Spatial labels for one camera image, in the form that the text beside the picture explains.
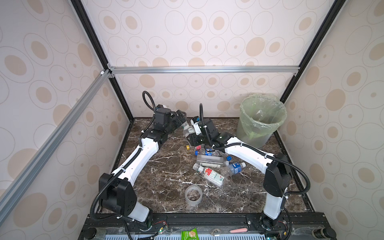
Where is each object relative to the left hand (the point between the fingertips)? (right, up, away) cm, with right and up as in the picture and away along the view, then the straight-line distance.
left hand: (185, 113), depth 78 cm
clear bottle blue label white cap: (+28, -31, +10) cm, 43 cm away
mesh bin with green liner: (+50, +2, +23) cm, 54 cm away
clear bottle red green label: (+15, -34, +6) cm, 38 cm away
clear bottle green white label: (+1, -9, +4) cm, 10 cm away
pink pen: (+27, -57, -6) cm, 63 cm away
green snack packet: (+3, -57, -9) cm, 58 cm away
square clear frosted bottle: (+14, -28, +17) cm, 35 cm away
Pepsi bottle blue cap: (+14, -22, +18) cm, 32 cm away
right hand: (+3, -12, +6) cm, 14 cm away
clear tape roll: (+4, -40, +4) cm, 41 cm away
